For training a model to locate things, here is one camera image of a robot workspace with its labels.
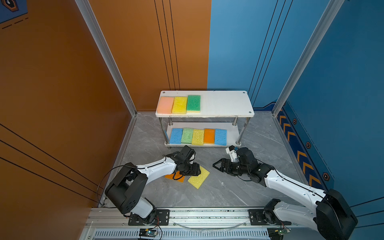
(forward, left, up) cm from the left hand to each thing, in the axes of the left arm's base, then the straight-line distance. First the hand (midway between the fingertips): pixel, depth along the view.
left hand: (198, 171), depth 87 cm
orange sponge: (-8, +10, +14) cm, 19 cm away
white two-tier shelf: (+19, -15, +32) cm, 40 cm away
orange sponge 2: (+21, -7, +5) cm, 23 cm away
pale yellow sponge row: (+20, 0, +6) cm, 21 cm away
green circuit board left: (-29, +24, -4) cm, 38 cm away
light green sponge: (+23, +7, +6) cm, 24 cm away
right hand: (-2, -9, +9) cm, 13 cm away
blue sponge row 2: (+22, +15, +5) cm, 27 cm away
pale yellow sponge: (-5, 0, -1) cm, 5 cm away
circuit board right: (-29, -38, -3) cm, 48 cm away
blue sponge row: (+21, -15, +5) cm, 26 cm away
